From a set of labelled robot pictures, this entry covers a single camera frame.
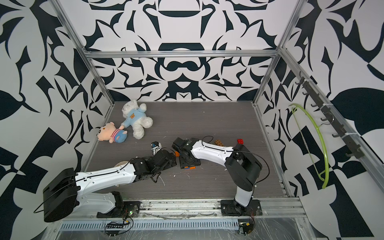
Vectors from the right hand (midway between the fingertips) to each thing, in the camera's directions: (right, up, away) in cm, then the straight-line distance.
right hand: (186, 162), depth 87 cm
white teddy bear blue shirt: (-36, +28, +15) cm, 48 cm away
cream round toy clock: (-37, 0, -1) cm, 37 cm away
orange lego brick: (+1, 0, -8) cm, 8 cm away
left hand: (-8, +4, -3) cm, 10 cm away
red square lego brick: (+34, +11, +12) cm, 38 cm away
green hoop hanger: (+55, +5, -29) cm, 62 cm away
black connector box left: (-34, -27, -15) cm, 46 cm away
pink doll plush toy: (-49, +17, +7) cm, 52 cm away
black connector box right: (+29, -25, -15) cm, 41 cm away
